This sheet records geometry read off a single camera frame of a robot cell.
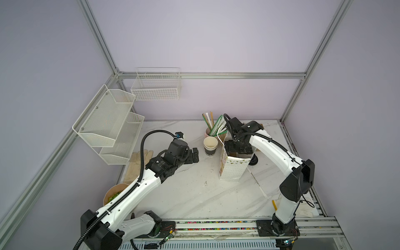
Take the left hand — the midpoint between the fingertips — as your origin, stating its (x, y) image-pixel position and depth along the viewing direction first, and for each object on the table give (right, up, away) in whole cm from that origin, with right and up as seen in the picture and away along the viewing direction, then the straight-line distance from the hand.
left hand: (189, 153), depth 76 cm
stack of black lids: (+32, -3, -1) cm, 32 cm away
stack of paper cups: (+11, +4, +17) cm, 20 cm away
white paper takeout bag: (+22, -8, +1) cm, 24 cm away
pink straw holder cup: (+10, +10, +22) cm, 26 cm away
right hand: (+23, +1, +6) cm, 23 cm away
